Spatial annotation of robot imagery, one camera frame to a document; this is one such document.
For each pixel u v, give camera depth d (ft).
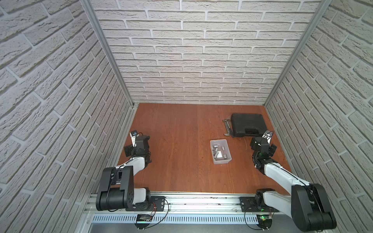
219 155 3.01
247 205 2.38
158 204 2.39
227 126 3.45
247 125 3.30
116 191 1.39
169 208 2.34
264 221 2.33
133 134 2.56
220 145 3.13
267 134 2.45
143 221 2.32
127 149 2.59
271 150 2.50
